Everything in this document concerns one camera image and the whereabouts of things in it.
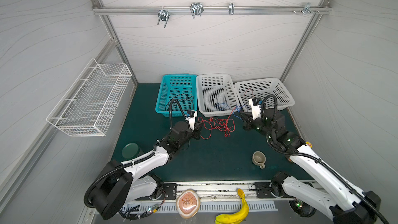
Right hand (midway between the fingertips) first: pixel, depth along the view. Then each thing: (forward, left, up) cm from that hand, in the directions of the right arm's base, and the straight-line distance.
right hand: (243, 109), depth 74 cm
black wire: (+28, +40, -25) cm, 55 cm away
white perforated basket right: (+30, -19, -17) cm, 39 cm away
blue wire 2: (+10, -1, -16) cm, 19 cm away
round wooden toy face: (-37, +24, -22) cm, 50 cm away
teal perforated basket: (+37, +39, -25) cm, 59 cm away
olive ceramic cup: (-15, -11, -26) cm, 32 cm away
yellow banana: (-41, +4, -19) cm, 46 cm away
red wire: (+28, -12, -18) cm, 36 cm away
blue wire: (+20, +8, -26) cm, 34 cm away
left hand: (-1, +19, -10) cm, 22 cm away
